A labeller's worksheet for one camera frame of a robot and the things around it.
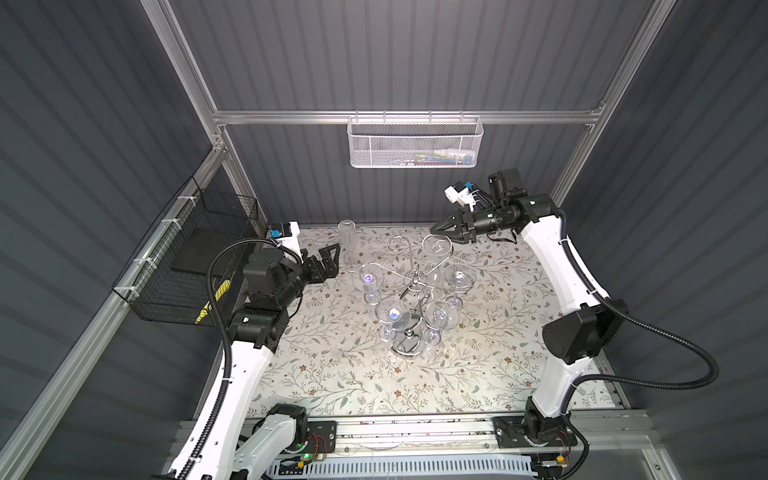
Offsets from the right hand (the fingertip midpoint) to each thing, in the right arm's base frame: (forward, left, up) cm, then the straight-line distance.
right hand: (436, 237), depth 70 cm
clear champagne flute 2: (+28, +9, -35) cm, 46 cm away
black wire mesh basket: (-9, +63, -4) cm, 64 cm away
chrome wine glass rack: (-11, +8, -8) cm, 16 cm away
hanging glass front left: (-19, +10, -2) cm, 22 cm away
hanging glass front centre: (-12, -2, -17) cm, 21 cm away
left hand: (-3, +27, 0) cm, 27 cm away
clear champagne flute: (+21, +27, -19) cm, 39 cm away
